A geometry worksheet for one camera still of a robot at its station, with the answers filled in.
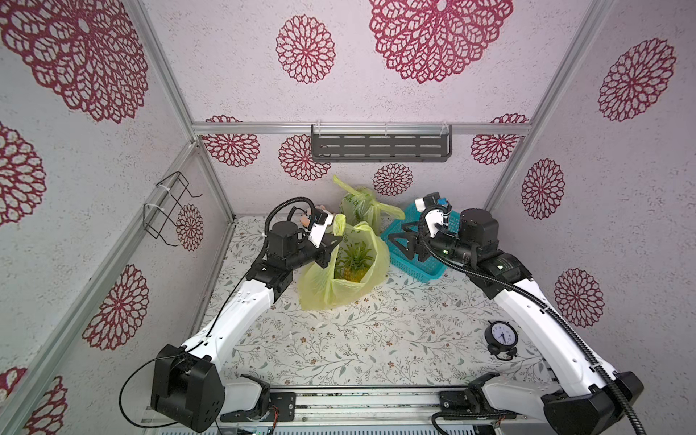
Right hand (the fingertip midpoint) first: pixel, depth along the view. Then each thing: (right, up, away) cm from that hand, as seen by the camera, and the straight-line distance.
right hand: (396, 229), depth 66 cm
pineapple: (-10, -9, +18) cm, 22 cm away
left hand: (-14, -2, +10) cm, 17 cm away
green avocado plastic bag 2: (-20, -16, +12) cm, 28 cm away
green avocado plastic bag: (-7, +10, +29) cm, 31 cm away
